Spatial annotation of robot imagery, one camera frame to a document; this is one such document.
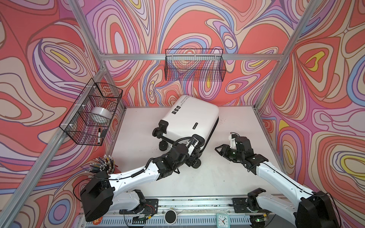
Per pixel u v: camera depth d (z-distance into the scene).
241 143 0.63
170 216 0.66
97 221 0.69
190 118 0.86
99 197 0.40
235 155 0.69
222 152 0.74
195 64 0.96
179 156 0.58
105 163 0.71
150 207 0.73
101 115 0.72
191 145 0.65
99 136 0.72
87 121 0.74
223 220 0.68
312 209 0.39
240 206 0.72
